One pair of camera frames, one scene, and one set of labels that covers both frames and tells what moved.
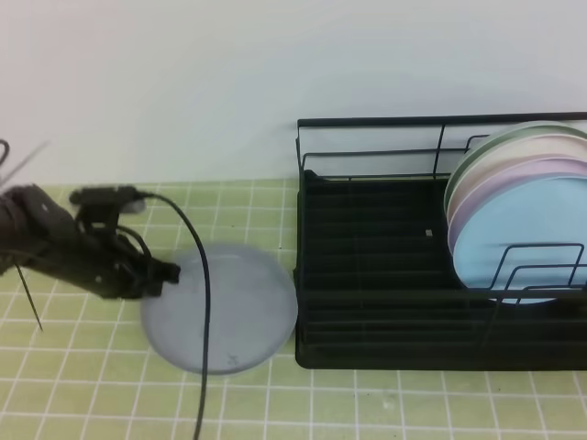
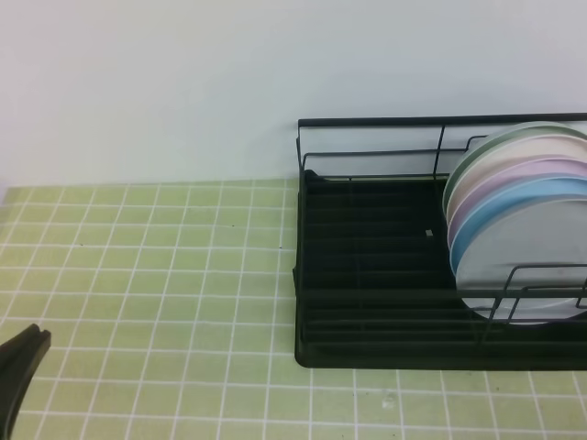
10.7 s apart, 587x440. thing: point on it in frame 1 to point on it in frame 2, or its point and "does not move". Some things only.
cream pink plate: x=520 y=148 does not move
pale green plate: x=537 y=127 does not move
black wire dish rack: x=376 y=285 does not move
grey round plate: x=252 y=311 to x=537 y=244
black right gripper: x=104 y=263 to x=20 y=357
